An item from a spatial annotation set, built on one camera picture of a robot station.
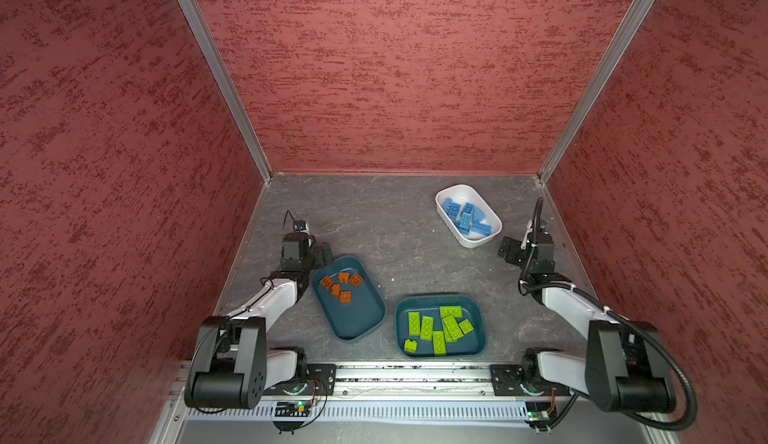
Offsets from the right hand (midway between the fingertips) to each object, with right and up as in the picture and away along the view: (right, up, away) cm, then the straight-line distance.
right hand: (513, 246), depth 91 cm
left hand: (-63, -2, +1) cm, 63 cm away
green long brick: (-32, -21, -8) cm, 39 cm away
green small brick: (-18, -21, -10) cm, 29 cm away
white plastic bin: (-11, +17, +22) cm, 30 cm away
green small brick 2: (-33, -25, -14) cm, 44 cm away
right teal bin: (-25, -21, -9) cm, 34 cm away
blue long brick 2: (-11, +10, +14) cm, 21 cm away
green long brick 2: (-28, -22, -10) cm, 37 cm away
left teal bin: (-46, -18, -5) cm, 49 cm away
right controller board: (-2, -37, -20) cm, 43 cm away
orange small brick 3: (-58, -11, -2) cm, 59 cm away
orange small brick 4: (-55, -12, -5) cm, 57 cm away
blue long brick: (-16, +12, +16) cm, 26 cm away
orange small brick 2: (-50, -10, -2) cm, 51 cm away
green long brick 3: (-22, -18, -6) cm, 29 cm away
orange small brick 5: (-52, -14, -5) cm, 54 cm away
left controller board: (-62, -37, -20) cm, 75 cm away
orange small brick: (-53, -9, -2) cm, 54 cm away
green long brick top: (-25, -25, -12) cm, 37 cm away
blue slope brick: (-6, +9, +15) cm, 18 cm away
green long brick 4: (-21, -21, -10) cm, 32 cm away
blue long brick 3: (-13, +5, +12) cm, 18 cm away
